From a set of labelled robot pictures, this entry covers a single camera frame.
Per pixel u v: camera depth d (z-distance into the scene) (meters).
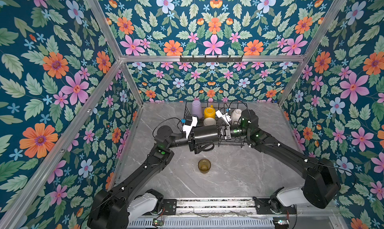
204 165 0.87
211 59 0.91
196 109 1.01
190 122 0.56
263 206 0.73
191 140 0.58
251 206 0.75
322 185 0.41
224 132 0.64
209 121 0.95
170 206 0.74
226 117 0.63
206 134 0.59
